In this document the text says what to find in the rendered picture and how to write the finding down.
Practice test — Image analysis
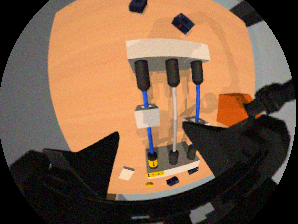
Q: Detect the yellow flat disc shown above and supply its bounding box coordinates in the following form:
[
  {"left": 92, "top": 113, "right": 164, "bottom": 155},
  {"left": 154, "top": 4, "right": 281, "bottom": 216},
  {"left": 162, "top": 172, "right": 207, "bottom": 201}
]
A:
[{"left": 146, "top": 183, "right": 153, "bottom": 188}]

